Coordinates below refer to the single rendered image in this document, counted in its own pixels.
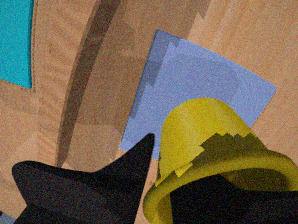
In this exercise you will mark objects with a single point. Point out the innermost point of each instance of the yellow cup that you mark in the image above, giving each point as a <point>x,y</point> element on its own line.
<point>202,137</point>

